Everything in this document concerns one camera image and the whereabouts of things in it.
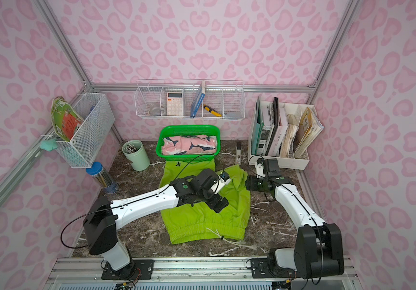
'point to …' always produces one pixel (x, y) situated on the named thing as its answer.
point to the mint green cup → (136, 154)
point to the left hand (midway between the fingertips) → (222, 193)
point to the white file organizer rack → (280, 132)
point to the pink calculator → (175, 104)
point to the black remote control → (239, 153)
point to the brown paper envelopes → (310, 127)
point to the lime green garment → (196, 222)
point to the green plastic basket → (175, 130)
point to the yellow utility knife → (212, 111)
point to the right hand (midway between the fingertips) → (251, 181)
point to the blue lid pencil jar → (103, 177)
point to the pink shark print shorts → (188, 144)
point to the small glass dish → (155, 110)
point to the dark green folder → (258, 128)
